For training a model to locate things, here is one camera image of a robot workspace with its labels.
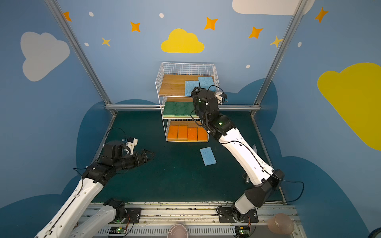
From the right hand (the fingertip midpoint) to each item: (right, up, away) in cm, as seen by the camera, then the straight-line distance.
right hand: (198, 92), depth 67 cm
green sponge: (-16, -7, +19) cm, 26 cm away
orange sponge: (-17, -21, +38) cm, 46 cm away
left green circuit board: (-39, -67, +4) cm, 78 cm away
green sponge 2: (-10, -5, +21) cm, 24 cm away
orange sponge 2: (-10, -21, +39) cm, 45 cm away
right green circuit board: (+22, -68, +4) cm, 71 cm away
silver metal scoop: (+29, -47, +17) cm, 58 cm away
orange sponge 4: (+5, -22, +37) cm, 43 cm away
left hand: (-24, -30, +7) cm, 39 cm away
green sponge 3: (-4, -4, +21) cm, 22 cm away
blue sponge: (+8, -36, +29) cm, 46 cm away
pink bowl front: (-10, -67, +3) cm, 68 cm away
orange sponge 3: (-2, -21, +38) cm, 43 cm away
